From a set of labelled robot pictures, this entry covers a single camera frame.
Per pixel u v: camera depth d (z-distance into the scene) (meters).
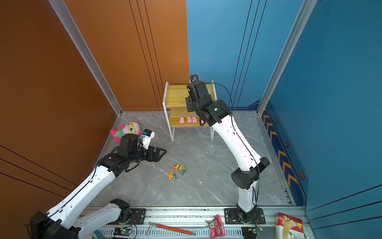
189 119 0.92
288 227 0.67
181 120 0.92
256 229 0.69
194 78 0.56
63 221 0.39
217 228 0.69
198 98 0.48
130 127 1.02
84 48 0.83
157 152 0.68
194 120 0.91
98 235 0.68
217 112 0.46
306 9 0.70
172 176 0.85
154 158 0.69
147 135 0.68
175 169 0.87
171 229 0.71
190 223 0.73
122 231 0.71
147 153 0.67
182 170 0.87
